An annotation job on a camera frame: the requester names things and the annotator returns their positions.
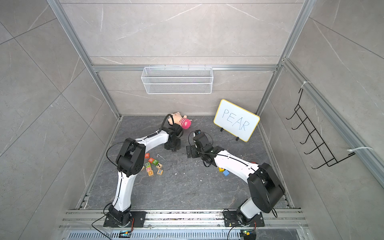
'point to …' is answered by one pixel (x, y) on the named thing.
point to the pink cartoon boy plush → (182, 120)
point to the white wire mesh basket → (163, 80)
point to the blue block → (226, 173)
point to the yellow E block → (221, 170)
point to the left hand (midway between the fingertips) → (178, 145)
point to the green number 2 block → (155, 162)
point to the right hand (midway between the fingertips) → (195, 148)
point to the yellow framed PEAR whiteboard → (236, 121)
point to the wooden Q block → (150, 173)
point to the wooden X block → (160, 171)
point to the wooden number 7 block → (159, 165)
